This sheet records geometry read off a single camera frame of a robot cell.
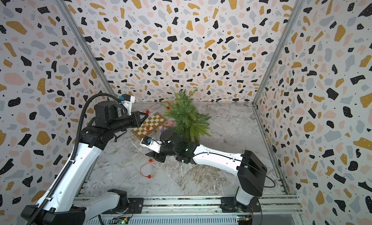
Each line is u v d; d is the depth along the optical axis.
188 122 0.73
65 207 0.38
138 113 0.60
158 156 0.63
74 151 0.42
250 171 0.43
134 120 0.60
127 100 0.60
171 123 1.06
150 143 0.60
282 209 0.74
